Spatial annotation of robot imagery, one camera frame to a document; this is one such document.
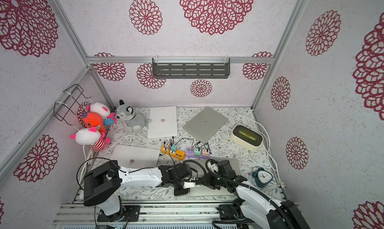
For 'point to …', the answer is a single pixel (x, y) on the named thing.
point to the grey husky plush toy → (133, 122)
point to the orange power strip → (179, 154)
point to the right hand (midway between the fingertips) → (199, 181)
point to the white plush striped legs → (92, 136)
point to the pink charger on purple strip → (205, 153)
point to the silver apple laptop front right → (202, 190)
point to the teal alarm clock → (262, 177)
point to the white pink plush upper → (100, 108)
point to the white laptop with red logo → (164, 122)
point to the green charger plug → (197, 152)
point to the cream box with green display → (247, 137)
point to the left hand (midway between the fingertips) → (186, 187)
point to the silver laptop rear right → (204, 125)
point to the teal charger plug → (173, 147)
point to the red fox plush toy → (93, 119)
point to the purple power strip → (190, 153)
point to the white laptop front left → (129, 156)
